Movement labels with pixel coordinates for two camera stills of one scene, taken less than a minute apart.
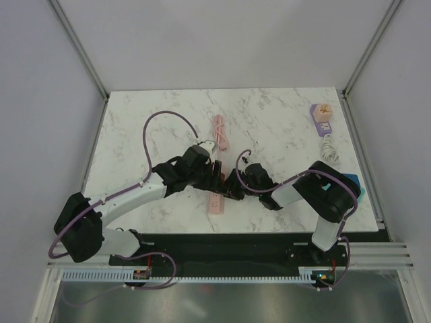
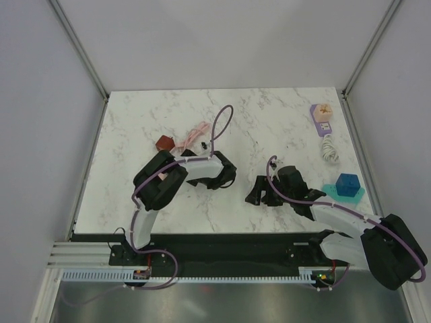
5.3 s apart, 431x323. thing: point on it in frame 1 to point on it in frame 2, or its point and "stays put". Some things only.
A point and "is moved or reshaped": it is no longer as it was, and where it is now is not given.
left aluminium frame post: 79,46 stays put
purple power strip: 322,128 stays put
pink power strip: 216,204 is moved or reshaped
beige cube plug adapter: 322,112 stays put
